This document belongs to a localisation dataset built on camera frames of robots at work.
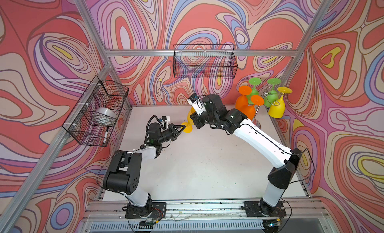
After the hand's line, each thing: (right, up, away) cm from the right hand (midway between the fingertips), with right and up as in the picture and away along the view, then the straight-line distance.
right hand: (193, 119), depth 74 cm
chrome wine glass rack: (+46, -2, +34) cm, 58 cm away
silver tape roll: (-42, +2, -4) cm, 42 cm away
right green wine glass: (+48, +15, +15) cm, 52 cm away
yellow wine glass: (+49, +6, +11) cm, 50 cm away
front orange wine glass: (+32, +5, +11) cm, 34 cm away
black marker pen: (-43, -8, -2) cm, 44 cm away
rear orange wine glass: (+31, +10, +19) cm, 38 cm away
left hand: (-4, -4, +10) cm, 12 cm away
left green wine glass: (+38, +23, +17) cm, 48 cm away
